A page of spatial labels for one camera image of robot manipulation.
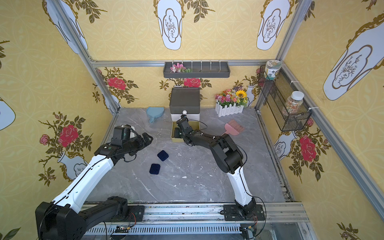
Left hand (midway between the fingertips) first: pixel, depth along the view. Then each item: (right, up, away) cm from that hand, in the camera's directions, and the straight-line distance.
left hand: (142, 141), depth 82 cm
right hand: (+20, +7, +19) cm, 29 cm away
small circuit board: (-7, -42, -9) cm, 43 cm away
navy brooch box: (+9, -11, +12) cm, 18 cm away
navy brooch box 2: (+5, -18, +8) cm, 20 cm away
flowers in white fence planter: (+55, +25, +24) cm, 65 cm away
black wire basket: (+81, +30, +10) cm, 87 cm away
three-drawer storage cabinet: (+22, +24, +15) cm, 36 cm away
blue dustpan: (-4, +19, +39) cm, 44 cm away
